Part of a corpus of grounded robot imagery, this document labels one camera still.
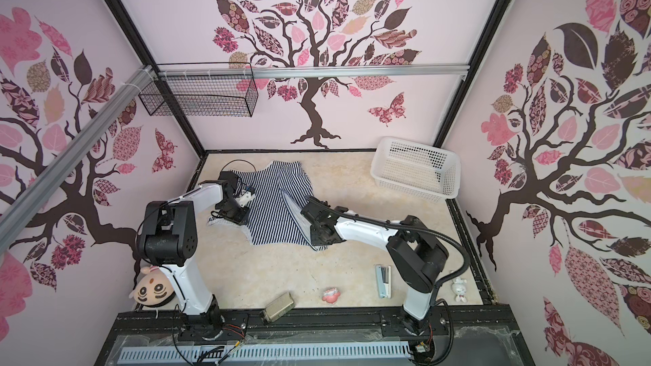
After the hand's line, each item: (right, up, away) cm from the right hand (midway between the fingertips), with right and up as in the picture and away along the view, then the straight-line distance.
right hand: (318, 236), depth 88 cm
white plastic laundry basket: (+43, +25, +26) cm, 56 cm away
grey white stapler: (+22, -13, -8) cm, 26 cm away
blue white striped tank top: (-20, +5, +9) cm, 22 cm away
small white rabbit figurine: (+45, -14, -11) cm, 48 cm away
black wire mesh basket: (-44, +55, +6) cm, 71 cm away
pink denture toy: (+5, -15, -13) cm, 20 cm away
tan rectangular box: (-12, -18, -13) cm, 25 cm away
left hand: (-31, +3, +8) cm, 32 cm away
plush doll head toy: (-49, -11, -15) cm, 52 cm away
